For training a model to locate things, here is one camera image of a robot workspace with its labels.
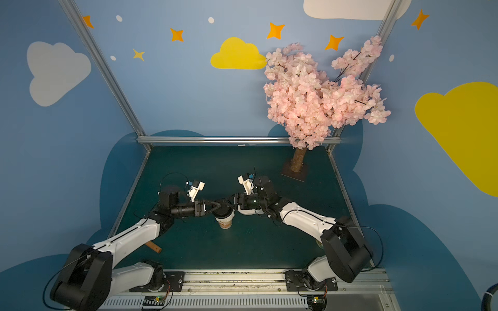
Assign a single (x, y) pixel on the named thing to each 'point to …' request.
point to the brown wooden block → (154, 246)
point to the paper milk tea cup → (225, 223)
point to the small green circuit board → (154, 300)
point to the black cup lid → (223, 211)
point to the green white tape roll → (320, 244)
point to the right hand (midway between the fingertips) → (232, 200)
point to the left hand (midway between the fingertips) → (219, 205)
